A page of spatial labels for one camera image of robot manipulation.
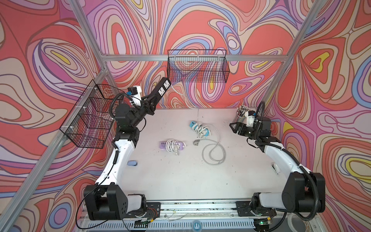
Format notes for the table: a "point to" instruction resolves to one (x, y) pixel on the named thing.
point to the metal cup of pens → (241, 110)
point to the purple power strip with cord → (172, 146)
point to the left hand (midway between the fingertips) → (157, 96)
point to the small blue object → (132, 163)
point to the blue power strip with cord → (199, 127)
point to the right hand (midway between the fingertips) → (235, 128)
